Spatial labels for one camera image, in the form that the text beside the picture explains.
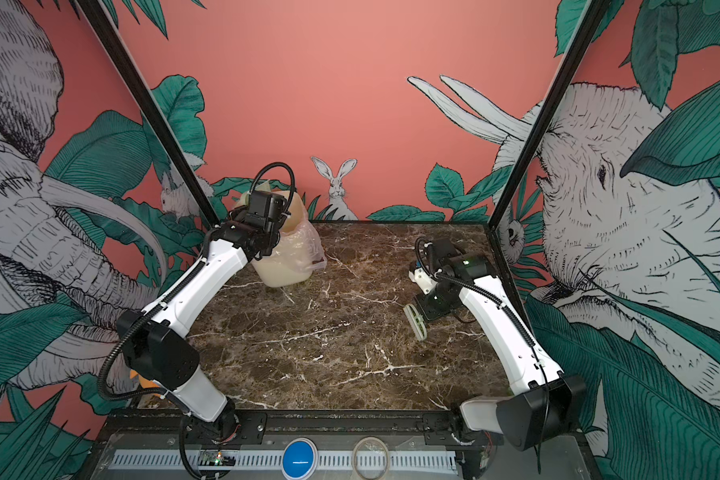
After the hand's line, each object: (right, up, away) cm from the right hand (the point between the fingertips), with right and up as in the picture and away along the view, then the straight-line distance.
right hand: (423, 308), depth 75 cm
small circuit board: (-51, -35, -5) cm, 62 cm away
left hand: (-50, +25, +1) cm, 56 cm away
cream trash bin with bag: (-34, +14, +10) cm, 38 cm away
